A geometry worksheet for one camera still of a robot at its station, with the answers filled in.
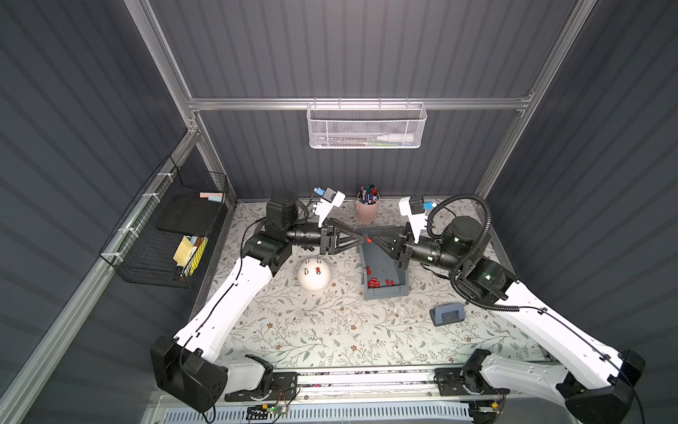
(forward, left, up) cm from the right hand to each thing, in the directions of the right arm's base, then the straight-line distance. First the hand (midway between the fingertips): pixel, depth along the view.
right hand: (372, 240), depth 56 cm
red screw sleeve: (+9, +15, -29) cm, 34 cm away
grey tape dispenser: (-2, -26, -38) cm, 46 cm away
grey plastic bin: (+13, -7, -41) cm, 43 cm away
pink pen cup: (+41, -2, -30) cm, 50 cm away
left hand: (+1, +3, -3) cm, 4 cm away
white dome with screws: (+8, +17, -30) cm, 35 cm away
